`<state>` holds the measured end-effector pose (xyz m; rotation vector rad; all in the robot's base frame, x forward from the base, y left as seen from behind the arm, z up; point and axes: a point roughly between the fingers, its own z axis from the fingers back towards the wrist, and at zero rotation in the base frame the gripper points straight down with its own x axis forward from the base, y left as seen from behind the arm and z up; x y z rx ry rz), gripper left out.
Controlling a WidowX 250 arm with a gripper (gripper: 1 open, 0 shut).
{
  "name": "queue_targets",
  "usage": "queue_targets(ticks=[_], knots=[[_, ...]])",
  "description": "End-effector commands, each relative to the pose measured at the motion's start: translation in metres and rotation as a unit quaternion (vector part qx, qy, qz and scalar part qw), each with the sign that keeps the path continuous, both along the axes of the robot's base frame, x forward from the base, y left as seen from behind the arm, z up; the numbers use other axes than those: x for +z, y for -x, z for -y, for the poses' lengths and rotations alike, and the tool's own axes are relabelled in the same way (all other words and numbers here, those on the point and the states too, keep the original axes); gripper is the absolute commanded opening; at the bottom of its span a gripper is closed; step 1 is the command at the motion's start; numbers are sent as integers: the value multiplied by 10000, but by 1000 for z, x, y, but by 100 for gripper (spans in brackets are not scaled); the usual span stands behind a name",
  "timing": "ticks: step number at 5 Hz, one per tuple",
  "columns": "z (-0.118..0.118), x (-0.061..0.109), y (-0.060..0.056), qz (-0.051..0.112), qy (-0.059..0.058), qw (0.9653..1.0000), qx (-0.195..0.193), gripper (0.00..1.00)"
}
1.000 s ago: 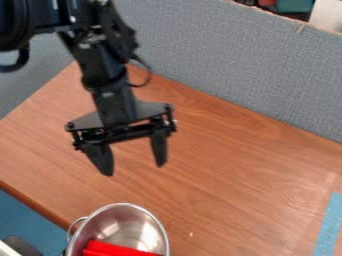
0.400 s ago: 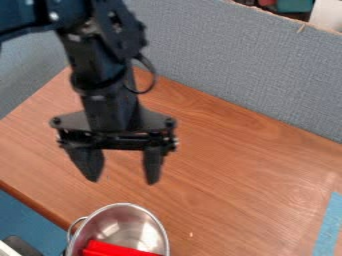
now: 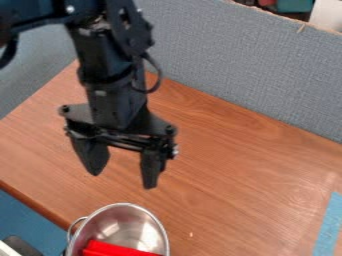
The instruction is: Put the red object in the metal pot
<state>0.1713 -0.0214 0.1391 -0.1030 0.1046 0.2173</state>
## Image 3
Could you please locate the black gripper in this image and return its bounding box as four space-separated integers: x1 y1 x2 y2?
59 78 178 189

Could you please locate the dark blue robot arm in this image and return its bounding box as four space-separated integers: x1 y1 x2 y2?
0 0 178 189

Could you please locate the metal pot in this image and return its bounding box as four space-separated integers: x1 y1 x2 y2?
64 203 171 256

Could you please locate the red object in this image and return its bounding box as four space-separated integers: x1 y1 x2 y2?
82 240 162 256

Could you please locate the black cable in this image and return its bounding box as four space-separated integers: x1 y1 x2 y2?
131 53 163 95

